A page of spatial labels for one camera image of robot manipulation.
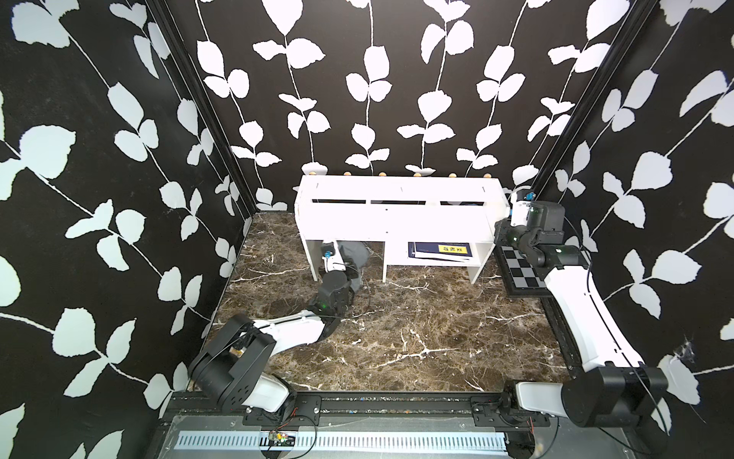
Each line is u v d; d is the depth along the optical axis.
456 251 0.90
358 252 0.91
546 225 0.56
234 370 0.43
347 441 0.70
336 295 0.64
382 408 0.76
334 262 0.71
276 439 0.70
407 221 0.76
